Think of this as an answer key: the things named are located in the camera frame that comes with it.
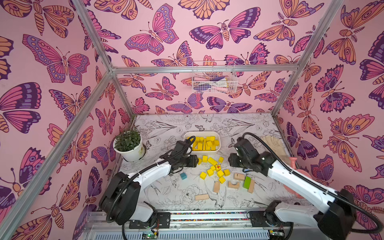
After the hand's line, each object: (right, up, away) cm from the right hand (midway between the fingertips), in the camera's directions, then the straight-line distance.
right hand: (231, 158), depth 81 cm
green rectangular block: (+10, -15, +5) cm, 19 cm away
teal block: (-27, -12, +7) cm, 30 cm away
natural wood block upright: (-8, -17, +4) cm, 19 cm away
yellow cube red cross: (-6, -7, +9) cm, 13 cm away
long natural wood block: (-16, -22, +1) cm, 27 cm away
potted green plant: (-57, +8, +2) cm, 57 cm away
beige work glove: (+36, +5, +21) cm, 42 cm away
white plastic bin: (-13, +7, +20) cm, 25 cm away
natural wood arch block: (+3, -16, +2) cm, 17 cm away
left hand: (-19, -2, +7) cm, 20 cm away
